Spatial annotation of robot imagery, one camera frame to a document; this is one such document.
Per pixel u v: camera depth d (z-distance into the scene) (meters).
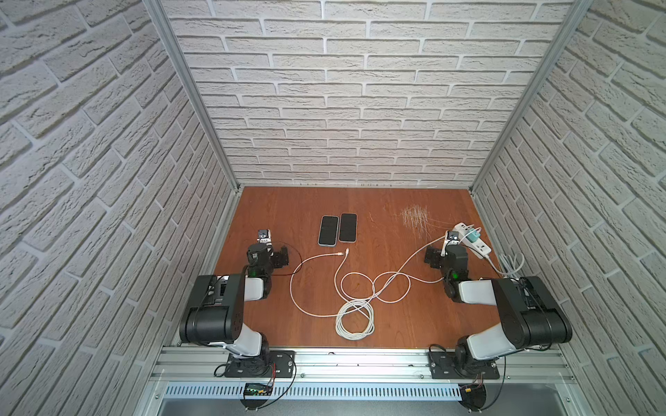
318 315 0.83
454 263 0.70
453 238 0.81
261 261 0.73
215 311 0.45
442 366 0.74
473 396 0.71
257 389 0.71
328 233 1.03
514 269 0.95
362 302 0.85
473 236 0.95
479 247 0.97
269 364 0.72
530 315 0.46
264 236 0.83
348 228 1.04
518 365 1.62
